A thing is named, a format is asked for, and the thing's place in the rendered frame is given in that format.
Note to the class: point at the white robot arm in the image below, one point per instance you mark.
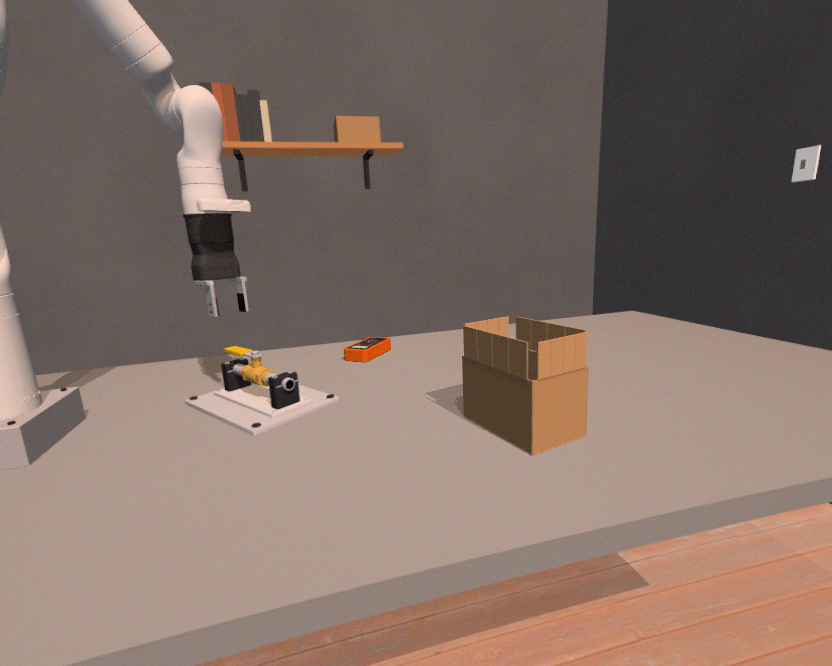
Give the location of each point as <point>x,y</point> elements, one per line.
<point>193,108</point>

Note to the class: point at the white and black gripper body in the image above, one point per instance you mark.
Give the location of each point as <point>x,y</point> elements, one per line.
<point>210,233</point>

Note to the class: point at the orange digital multimeter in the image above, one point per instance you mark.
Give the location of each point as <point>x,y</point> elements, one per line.
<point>367,349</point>

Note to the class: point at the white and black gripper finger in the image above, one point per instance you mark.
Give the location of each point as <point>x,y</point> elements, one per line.
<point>241,295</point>
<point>210,295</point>

